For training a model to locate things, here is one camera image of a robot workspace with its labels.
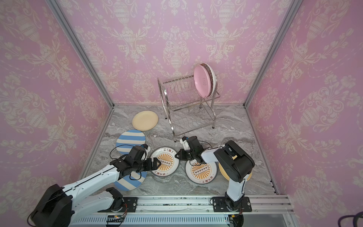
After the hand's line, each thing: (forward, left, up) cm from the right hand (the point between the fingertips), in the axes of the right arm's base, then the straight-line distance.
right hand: (175, 156), depth 91 cm
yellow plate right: (-22, -20, +32) cm, 44 cm away
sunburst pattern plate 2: (-12, -15, 0) cm, 19 cm away
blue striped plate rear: (+16, +36, -3) cm, 39 cm away
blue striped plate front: (-14, +26, 0) cm, 29 cm away
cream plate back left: (+30, +24, +1) cm, 39 cm away
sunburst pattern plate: (-5, +4, -1) cm, 7 cm away
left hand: (-7, +11, +4) cm, 14 cm away
